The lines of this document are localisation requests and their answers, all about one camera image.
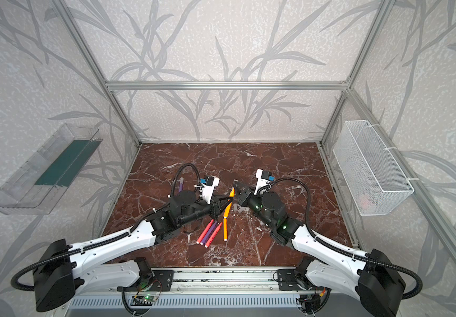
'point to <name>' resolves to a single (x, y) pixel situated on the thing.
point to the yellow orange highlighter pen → (225, 228)
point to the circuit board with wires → (143, 300)
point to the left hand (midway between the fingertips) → (232, 199)
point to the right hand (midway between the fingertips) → (232, 183)
